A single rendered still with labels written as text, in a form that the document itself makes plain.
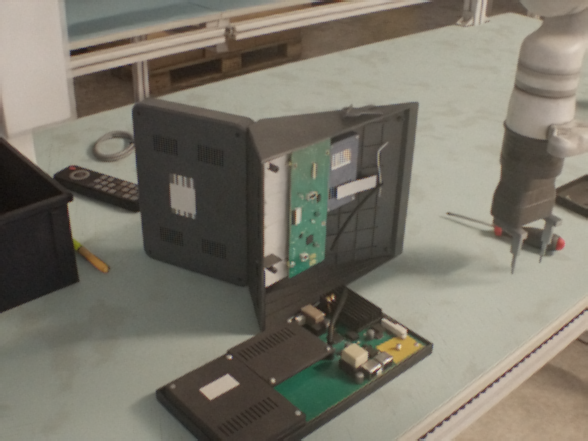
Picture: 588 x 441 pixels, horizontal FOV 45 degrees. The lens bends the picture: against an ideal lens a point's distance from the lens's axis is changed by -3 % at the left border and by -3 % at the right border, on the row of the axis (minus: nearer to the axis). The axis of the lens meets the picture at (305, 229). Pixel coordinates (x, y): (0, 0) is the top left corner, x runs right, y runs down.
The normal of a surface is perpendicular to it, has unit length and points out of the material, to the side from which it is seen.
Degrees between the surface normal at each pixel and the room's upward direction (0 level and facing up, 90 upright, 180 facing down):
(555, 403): 0
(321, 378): 0
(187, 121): 90
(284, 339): 0
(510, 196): 70
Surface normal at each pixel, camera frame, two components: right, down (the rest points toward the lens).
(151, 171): -0.43, 0.45
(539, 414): 0.03, -0.86
